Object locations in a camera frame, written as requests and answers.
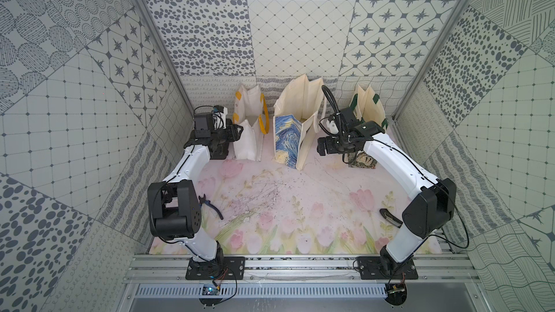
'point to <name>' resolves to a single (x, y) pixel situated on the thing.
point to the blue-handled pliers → (204, 201)
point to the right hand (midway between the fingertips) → (330, 150)
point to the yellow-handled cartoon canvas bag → (250, 112)
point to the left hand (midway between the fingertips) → (243, 127)
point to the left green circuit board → (210, 289)
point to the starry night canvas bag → (301, 108)
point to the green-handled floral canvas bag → (367, 107)
